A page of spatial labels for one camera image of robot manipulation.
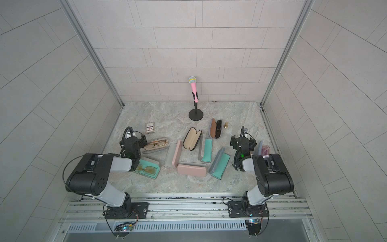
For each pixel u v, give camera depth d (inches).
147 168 32.7
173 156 32.5
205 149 34.1
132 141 30.1
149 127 39.8
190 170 31.5
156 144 36.0
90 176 17.5
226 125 40.3
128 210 25.5
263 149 34.4
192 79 37.0
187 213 27.9
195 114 43.6
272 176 17.9
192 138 38.1
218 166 31.8
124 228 25.8
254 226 26.7
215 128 39.4
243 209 25.3
